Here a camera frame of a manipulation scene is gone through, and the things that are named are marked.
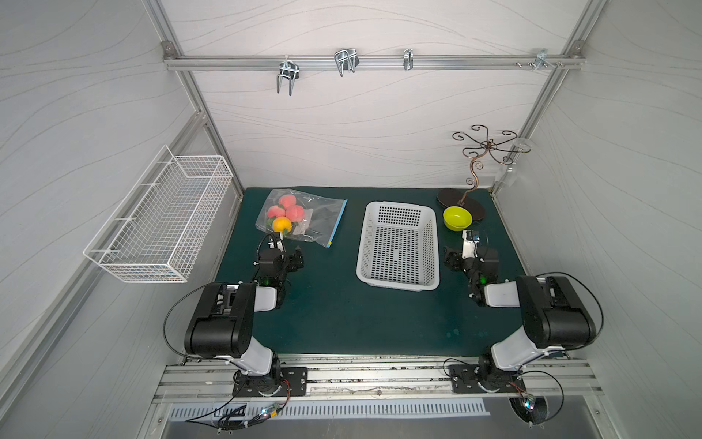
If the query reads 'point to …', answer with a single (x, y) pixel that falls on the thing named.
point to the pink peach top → (287, 200)
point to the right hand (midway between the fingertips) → (458, 245)
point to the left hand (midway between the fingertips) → (285, 248)
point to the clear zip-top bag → (321, 223)
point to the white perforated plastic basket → (398, 246)
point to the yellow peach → (281, 223)
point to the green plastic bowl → (456, 218)
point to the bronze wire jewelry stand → (452, 198)
